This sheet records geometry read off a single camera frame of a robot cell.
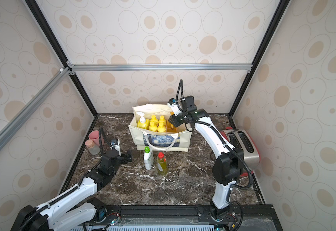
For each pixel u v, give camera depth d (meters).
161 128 0.85
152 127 0.85
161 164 0.78
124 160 0.75
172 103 0.73
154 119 0.89
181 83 0.64
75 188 0.51
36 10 0.68
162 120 0.87
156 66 0.88
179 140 0.88
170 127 0.85
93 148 0.97
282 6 0.67
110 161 0.60
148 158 0.80
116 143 0.72
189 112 0.61
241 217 0.70
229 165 0.47
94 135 0.96
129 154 0.76
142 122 0.86
